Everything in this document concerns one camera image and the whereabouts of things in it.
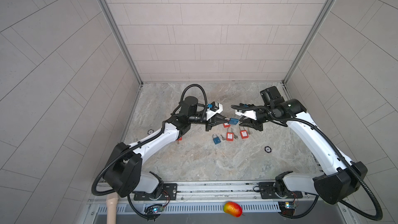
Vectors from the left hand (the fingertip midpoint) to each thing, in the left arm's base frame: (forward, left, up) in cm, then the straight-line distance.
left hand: (228, 120), depth 69 cm
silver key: (+1, 0, -24) cm, 24 cm away
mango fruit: (-31, -1, -19) cm, 37 cm away
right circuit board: (-31, -26, -23) cm, 47 cm away
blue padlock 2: (+1, +4, -23) cm, 23 cm away
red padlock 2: (+1, +25, -23) cm, 34 cm away
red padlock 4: (+3, -12, -23) cm, 26 cm away
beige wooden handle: (-29, +50, -19) cm, 61 cm away
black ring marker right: (-5, -24, -24) cm, 34 cm away
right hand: (+1, -6, -2) cm, 6 cm away
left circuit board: (-32, +32, -20) cm, 49 cm away
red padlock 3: (+2, -3, -23) cm, 23 cm away
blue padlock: (-1, -2, +1) cm, 3 cm away
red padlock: (+9, -2, -22) cm, 24 cm away
